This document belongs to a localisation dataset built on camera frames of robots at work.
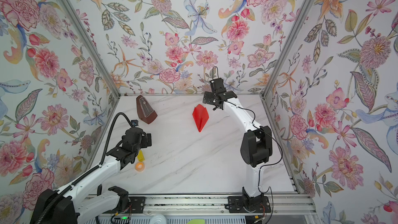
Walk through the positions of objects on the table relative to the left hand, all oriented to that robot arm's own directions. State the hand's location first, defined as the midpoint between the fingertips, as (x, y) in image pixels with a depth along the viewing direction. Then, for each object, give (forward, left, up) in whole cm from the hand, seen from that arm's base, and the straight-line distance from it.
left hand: (143, 135), depth 86 cm
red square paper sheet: (+18, -32, -8) cm, 38 cm away
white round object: (-38, -13, -5) cm, 40 cm away
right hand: (+20, -39, +8) cm, 45 cm away
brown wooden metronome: (+19, +4, -3) cm, 19 cm away
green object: (-38, -29, -13) cm, 50 cm away
